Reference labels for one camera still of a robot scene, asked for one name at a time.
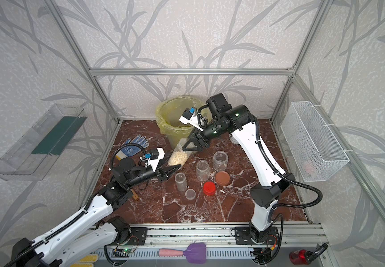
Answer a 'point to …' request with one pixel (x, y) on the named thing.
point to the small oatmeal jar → (181, 181)
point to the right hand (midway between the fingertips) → (187, 142)
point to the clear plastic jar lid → (190, 194)
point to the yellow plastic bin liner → (169, 110)
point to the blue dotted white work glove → (128, 151)
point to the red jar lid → (209, 188)
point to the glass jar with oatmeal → (178, 157)
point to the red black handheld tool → (303, 257)
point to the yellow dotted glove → (87, 261)
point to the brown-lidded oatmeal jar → (220, 160)
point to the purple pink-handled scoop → (196, 252)
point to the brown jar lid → (222, 178)
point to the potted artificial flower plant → (233, 139)
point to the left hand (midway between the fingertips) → (176, 161)
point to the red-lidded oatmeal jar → (202, 170)
